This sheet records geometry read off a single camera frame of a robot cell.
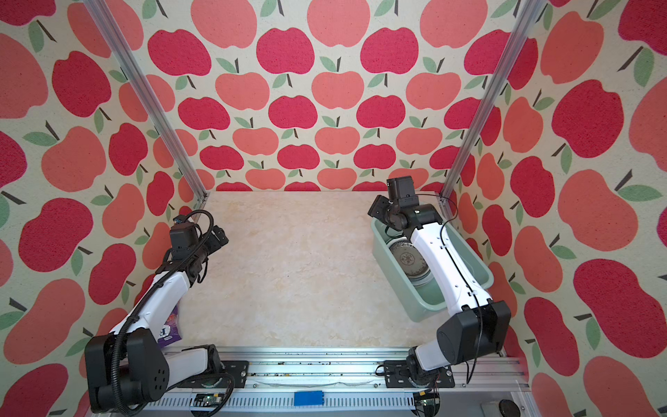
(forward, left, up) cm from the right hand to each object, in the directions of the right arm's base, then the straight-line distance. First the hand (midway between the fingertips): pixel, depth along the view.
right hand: (381, 214), depth 80 cm
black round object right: (-45, -31, -16) cm, 57 cm away
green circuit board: (-51, +46, -27) cm, 73 cm away
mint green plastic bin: (-23, -11, -8) cm, 27 cm away
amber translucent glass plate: (-4, -13, -19) cm, 23 cm away
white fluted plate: (-11, -17, -21) cm, 29 cm away
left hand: (-8, +55, -9) cm, 56 cm away
